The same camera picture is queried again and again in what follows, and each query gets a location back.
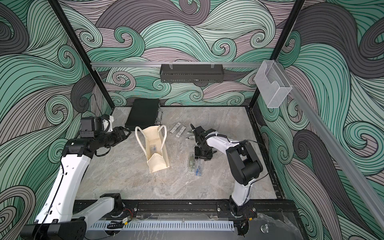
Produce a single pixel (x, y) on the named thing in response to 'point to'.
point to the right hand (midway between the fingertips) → (198, 159)
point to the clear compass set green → (191, 160)
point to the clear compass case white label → (190, 138)
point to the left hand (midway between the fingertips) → (126, 132)
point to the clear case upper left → (174, 128)
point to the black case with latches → (144, 112)
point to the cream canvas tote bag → (152, 139)
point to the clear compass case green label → (189, 132)
